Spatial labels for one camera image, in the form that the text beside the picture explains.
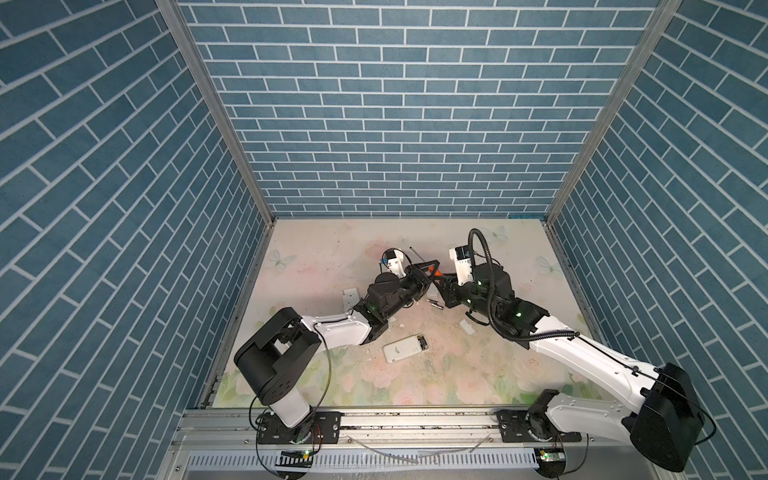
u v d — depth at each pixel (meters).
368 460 0.71
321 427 0.73
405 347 0.87
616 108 0.88
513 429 0.74
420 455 0.71
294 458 0.72
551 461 0.74
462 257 0.67
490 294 0.57
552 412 0.62
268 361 0.45
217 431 0.74
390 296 0.64
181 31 0.72
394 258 0.77
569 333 0.50
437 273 0.77
